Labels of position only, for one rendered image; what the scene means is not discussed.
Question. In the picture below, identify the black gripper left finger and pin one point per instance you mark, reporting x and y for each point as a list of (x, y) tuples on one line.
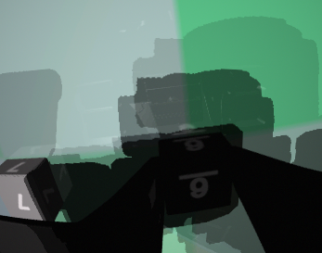
[(129, 222)]

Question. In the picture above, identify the grey block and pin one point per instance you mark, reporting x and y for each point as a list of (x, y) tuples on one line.
[(28, 189)]

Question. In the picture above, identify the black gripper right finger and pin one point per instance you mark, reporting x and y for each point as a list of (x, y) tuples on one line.
[(283, 201)]

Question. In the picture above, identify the black digit block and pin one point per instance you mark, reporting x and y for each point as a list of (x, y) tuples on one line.
[(196, 172)]

